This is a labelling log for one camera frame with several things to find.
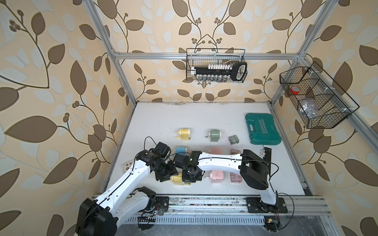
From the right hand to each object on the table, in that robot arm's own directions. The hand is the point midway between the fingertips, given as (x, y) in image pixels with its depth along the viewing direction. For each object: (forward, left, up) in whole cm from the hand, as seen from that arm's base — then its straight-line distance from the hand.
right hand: (187, 181), depth 81 cm
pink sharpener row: (+17, -18, +4) cm, 25 cm away
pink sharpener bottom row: (0, -16, +6) cm, 17 cm away
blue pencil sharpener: (+16, +2, +7) cm, 17 cm away
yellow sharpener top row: (+27, +1, +6) cm, 28 cm away
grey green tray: (+26, -32, -1) cm, 41 cm away
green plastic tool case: (+31, -52, +3) cm, 60 cm away
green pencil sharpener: (+26, -18, +6) cm, 32 cm away
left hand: (+2, +6, +7) cm, 10 cm away
